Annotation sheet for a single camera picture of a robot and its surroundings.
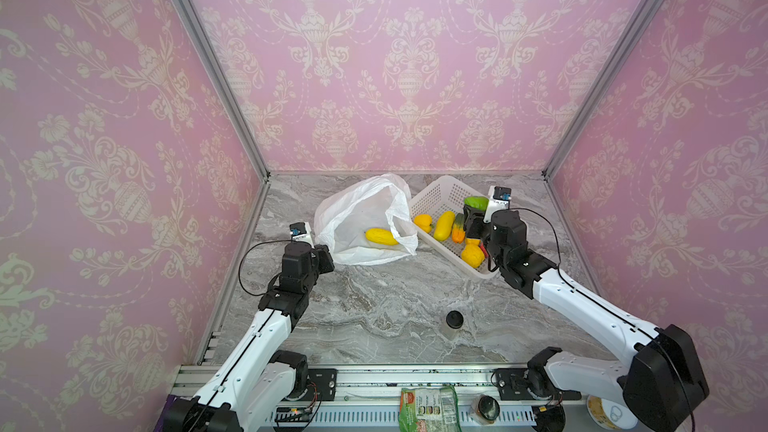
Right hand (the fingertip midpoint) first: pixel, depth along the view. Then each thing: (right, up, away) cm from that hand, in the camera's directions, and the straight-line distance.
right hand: (475, 207), depth 81 cm
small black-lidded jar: (-7, -29, -5) cm, 30 cm away
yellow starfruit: (-5, -6, +19) cm, 21 cm away
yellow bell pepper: (-12, -5, +18) cm, 22 cm away
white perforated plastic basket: (-4, +4, +28) cm, 29 cm away
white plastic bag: (-35, -1, -4) cm, 35 cm away
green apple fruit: (0, +1, -4) cm, 4 cm away
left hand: (-41, -11, +2) cm, 42 cm away
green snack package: (-14, -47, -11) cm, 50 cm away
